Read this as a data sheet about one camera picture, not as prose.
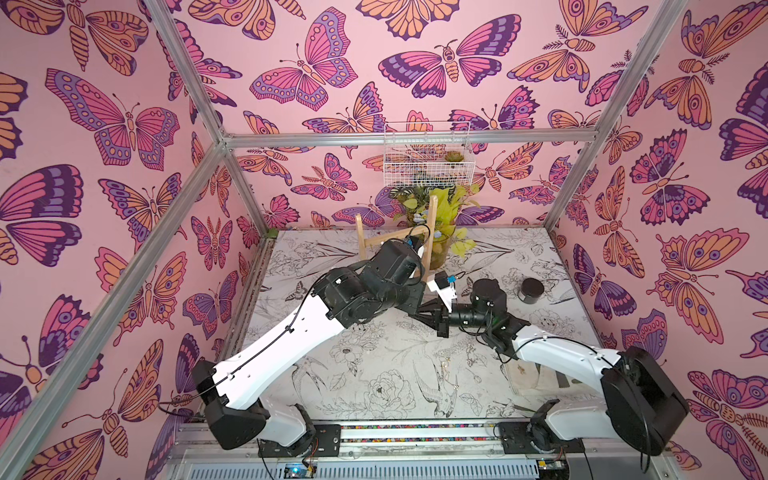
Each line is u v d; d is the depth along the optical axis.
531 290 1.01
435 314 0.69
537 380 0.82
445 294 0.68
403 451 0.73
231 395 0.38
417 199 0.93
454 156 0.92
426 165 1.06
